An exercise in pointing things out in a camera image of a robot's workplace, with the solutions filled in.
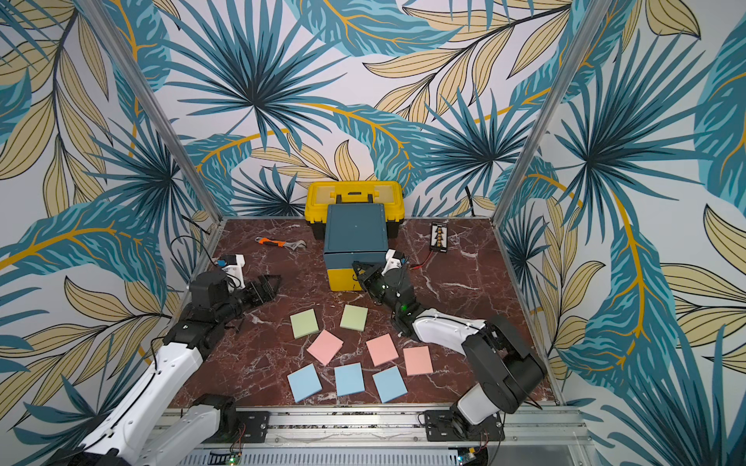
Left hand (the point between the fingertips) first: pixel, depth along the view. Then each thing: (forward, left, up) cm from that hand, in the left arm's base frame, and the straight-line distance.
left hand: (272, 284), depth 79 cm
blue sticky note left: (-20, -9, -18) cm, 28 cm away
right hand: (+6, -21, +2) cm, 22 cm away
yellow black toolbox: (+38, -8, 0) cm, 38 cm away
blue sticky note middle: (-19, -21, -18) cm, 34 cm away
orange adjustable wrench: (+28, +3, -18) cm, 33 cm away
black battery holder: (+34, -53, -16) cm, 65 cm away
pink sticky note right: (-14, -41, -18) cm, 46 cm away
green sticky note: (-3, -6, -18) cm, 19 cm away
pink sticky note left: (-10, -13, -19) cm, 25 cm away
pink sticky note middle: (-11, -30, -18) cm, 37 cm away
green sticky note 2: (0, -21, -18) cm, 28 cm away
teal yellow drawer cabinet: (+16, -21, +3) cm, 27 cm away
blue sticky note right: (-20, -33, -18) cm, 42 cm away
